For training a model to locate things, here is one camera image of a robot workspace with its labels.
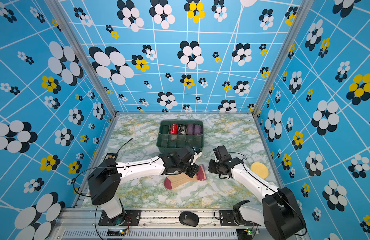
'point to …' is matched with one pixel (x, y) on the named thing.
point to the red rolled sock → (173, 129)
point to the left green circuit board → (116, 232)
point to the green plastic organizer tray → (173, 135)
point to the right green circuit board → (250, 231)
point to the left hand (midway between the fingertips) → (200, 171)
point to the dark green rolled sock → (164, 129)
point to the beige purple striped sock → (173, 181)
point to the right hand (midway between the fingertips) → (211, 167)
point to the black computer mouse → (189, 218)
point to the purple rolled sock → (190, 129)
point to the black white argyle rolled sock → (181, 129)
